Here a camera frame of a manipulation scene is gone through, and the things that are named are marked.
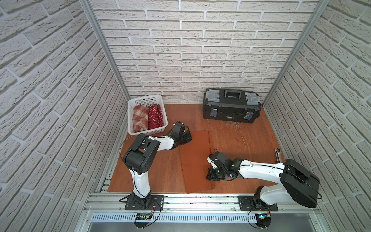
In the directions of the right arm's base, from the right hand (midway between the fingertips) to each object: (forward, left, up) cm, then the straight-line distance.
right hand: (207, 177), depth 82 cm
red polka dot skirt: (+45, +34, +6) cm, 56 cm away
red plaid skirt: (+40, +43, +10) cm, 59 cm away
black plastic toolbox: (+42, -22, +16) cm, 50 cm away
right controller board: (-22, -25, -1) cm, 33 cm away
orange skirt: (+14, +6, +2) cm, 15 cm away
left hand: (+27, +5, +4) cm, 28 cm away
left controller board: (-16, +36, -2) cm, 40 cm away
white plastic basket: (+60, +42, +8) cm, 74 cm away
